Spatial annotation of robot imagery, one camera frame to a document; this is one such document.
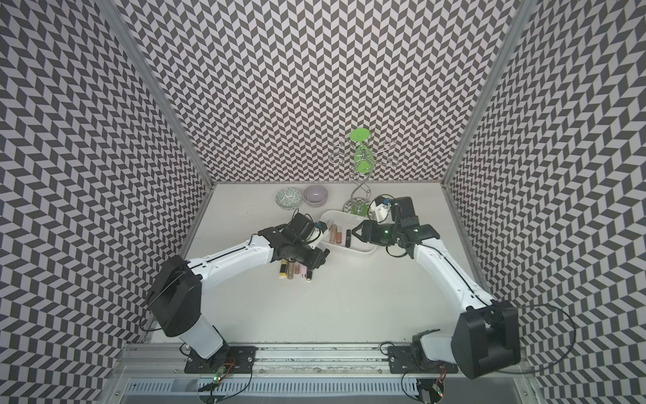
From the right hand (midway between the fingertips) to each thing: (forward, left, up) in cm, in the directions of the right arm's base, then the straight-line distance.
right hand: (359, 237), depth 80 cm
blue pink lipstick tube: (-4, +19, -16) cm, 26 cm away
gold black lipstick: (-3, +27, -16) cm, 31 cm away
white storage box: (+19, +3, -17) cm, 26 cm away
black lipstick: (+10, +3, -17) cm, 20 cm away
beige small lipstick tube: (-3, +24, -17) cm, 30 cm away
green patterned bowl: (+31, +29, -16) cm, 45 cm away
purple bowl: (+30, +17, -13) cm, 36 cm away
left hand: (-4, +13, -9) cm, 16 cm away
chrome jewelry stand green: (+25, -1, +14) cm, 28 cm away
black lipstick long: (-5, +17, -16) cm, 24 cm away
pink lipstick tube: (-2, +22, -17) cm, 28 cm away
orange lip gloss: (+10, +6, -16) cm, 20 cm away
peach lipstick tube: (+11, +9, -15) cm, 21 cm away
